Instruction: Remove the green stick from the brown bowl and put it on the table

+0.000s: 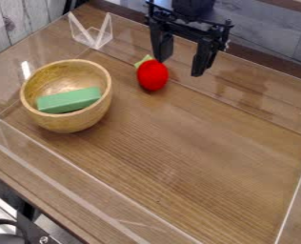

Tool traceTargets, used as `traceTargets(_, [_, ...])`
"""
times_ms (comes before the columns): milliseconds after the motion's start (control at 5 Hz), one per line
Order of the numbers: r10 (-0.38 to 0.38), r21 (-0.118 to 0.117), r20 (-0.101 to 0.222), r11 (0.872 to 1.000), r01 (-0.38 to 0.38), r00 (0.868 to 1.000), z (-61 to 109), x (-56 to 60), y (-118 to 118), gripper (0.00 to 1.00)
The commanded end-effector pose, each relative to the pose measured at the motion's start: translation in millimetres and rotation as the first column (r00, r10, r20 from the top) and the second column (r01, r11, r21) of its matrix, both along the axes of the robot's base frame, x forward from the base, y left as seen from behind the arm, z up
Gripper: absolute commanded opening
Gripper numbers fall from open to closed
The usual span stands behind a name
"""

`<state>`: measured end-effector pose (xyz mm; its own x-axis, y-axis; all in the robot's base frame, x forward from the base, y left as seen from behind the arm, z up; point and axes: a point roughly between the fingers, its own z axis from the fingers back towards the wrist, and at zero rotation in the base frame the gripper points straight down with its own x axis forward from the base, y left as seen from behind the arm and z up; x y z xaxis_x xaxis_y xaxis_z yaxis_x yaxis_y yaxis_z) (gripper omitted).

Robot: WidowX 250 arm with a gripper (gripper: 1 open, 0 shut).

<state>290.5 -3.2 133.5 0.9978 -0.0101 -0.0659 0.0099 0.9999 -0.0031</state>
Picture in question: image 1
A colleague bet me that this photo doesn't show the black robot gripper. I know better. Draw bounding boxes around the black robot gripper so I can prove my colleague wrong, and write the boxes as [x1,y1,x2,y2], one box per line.
[146,0,234,77]

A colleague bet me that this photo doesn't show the brown wooden bowl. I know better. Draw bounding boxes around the brown wooden bowl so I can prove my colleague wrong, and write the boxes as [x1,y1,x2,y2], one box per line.
[19,59,113,133]

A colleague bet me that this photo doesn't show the green rectangular block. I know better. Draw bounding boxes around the green rectangular block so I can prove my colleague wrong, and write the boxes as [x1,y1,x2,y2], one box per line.
[36,87,102,113]

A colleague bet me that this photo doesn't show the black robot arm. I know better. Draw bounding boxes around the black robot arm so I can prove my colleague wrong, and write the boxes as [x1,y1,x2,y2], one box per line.
[146,0,234,77]

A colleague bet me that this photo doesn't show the small light green piece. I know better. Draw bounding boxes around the small light green piece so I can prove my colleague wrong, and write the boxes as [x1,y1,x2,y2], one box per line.
[134,54,153,70]

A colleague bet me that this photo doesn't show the clear acrylic corner bracket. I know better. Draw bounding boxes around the clear acrylic corner bracket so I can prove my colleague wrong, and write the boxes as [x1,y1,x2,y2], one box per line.
[69,12,114,51]

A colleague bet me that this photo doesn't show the black metal table bracket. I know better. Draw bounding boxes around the black metal table bracket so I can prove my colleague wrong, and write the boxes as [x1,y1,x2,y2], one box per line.
[16,202,62,244]

